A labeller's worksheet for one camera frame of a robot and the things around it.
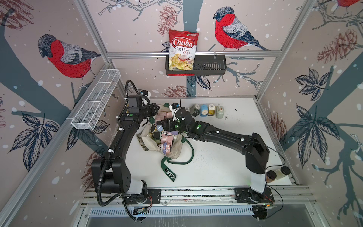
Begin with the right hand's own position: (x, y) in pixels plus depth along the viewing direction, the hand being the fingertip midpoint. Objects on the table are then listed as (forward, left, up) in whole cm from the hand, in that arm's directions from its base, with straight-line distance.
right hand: (163, 122), depth 78 cm
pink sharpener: (+7, +3, -4) cm, 8 cm away
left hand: (+11, +2, +4) cm, 12 cm away
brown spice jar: (-23, -57, -13) cm, 63 cm away
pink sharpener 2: (-2, +1, -16) cm, 16 cm away
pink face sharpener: (-10, -1, -13) cm, 16 cm away
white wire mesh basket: (-1, +38, +9) cm, 39 cm away
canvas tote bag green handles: (-11, +4, -9) cm, 15 cm away
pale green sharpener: (+22, -37, -16) cm, 46 cm away
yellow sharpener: (+25, -31, -18) cm, 44 cm away
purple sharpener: (-9, -8, +3) cm, 12 cm away
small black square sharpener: (0, +7, -15) cm, 16 cm away
